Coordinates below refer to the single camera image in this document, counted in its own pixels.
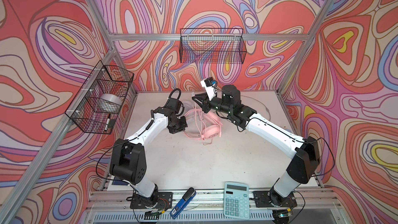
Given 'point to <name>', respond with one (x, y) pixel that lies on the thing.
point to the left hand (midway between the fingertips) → (187, 126)
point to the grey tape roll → (109, 103)
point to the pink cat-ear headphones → (202, 125)
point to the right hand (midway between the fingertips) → (195, 99)
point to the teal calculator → (236, 200)
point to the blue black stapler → (183, 202)
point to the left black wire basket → (103, 79)
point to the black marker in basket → (107, 122)
